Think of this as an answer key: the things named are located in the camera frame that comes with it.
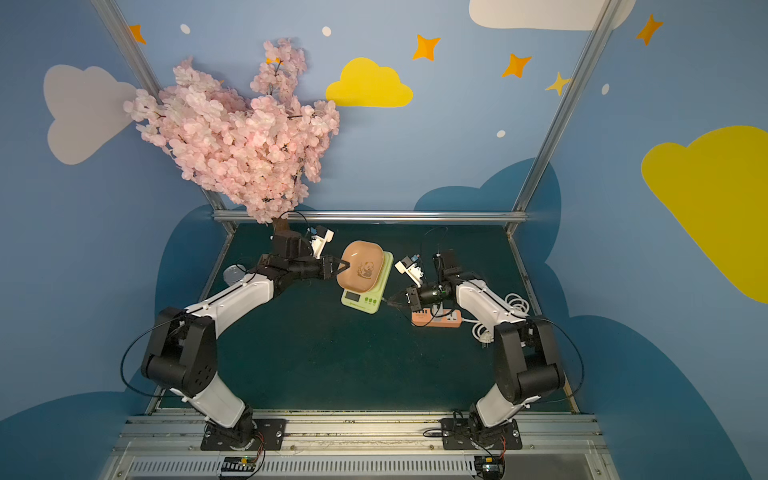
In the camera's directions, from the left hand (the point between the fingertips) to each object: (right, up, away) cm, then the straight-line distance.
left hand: (350, 261), depth 86 cm
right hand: (+13, -11, -3) cm, 18 cm away
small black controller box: (+37, -51, -13) cm, 64 cm away
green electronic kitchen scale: (+7, -11, -5) cm, 14 cm away
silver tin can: (-41, -4, +14) cm, 44 cm away
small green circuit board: (-26, -50, -13) cm, 58 cm away
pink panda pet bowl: (+5, -3, -2) cm, 6 cm away
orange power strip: (+23, -18, +7) cm, 30 cm away
